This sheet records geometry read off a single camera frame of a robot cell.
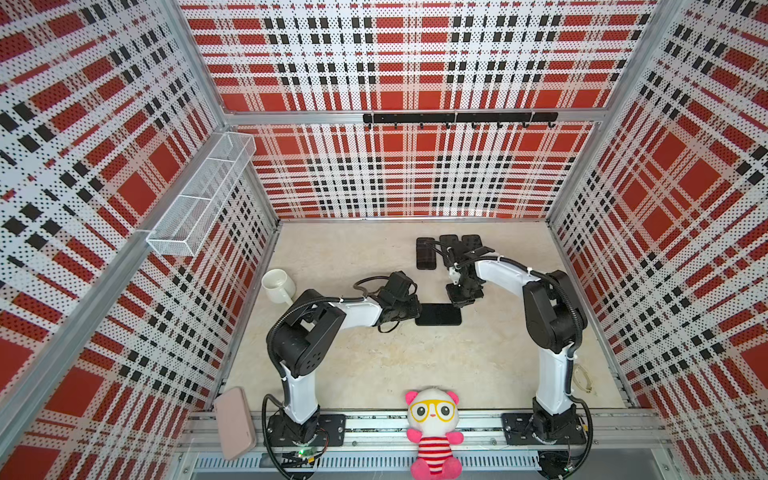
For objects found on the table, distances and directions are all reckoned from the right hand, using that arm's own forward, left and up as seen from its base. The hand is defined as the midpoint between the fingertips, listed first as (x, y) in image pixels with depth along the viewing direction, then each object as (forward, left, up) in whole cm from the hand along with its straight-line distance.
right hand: (459, 310), depth 95 cm
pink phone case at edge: (-32, +61, 0) cm, 69 cm away
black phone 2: (+26, -7, +3) cm, 28 cm away
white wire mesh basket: (+16, +85, +22) cm, 89 cm away
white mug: (+6, +58, +7) cm, 58 cm away
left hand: (-1, +12, 0) cm, 13 cm away
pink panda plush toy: (-31, +11, +8) cm, 34 cm away
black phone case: (0, +6, -4) cm, 7 cm away
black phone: (+28, +1, +3) cm, 28 cm away
